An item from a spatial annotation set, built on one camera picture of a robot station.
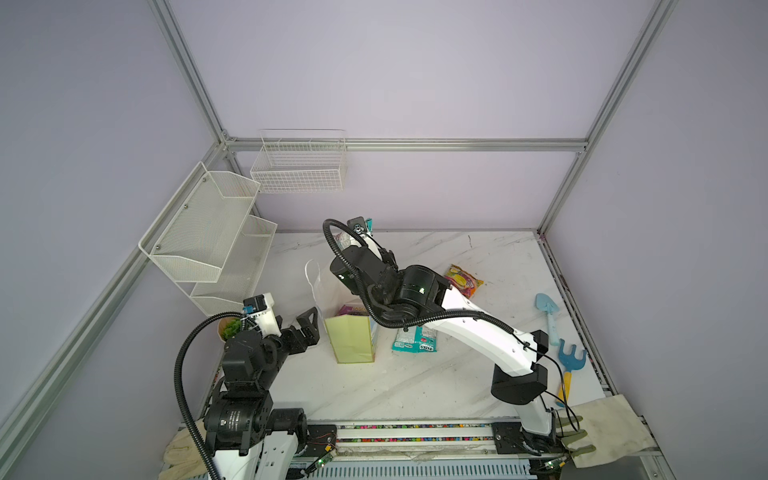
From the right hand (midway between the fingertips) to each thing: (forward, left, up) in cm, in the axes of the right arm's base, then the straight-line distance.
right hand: (354, 263), depth 64 cm
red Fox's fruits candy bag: (+18, -32, -34) cm, 50 cm away
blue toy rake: (-10, -59, -37) cm, 70 cm away
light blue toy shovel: (+9, -60, -36) cm, 70 cm away
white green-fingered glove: (-27, -61, -37) cm, 76 cm away
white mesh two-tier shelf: (+15, +42, -6) cm, 45 cm away
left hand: (-7, +14, -12) cm, 19 cm away
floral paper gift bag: (-8, +2, -16) cm, 18 cm away
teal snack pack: (-3, -15, -34) cm, 37 cm away
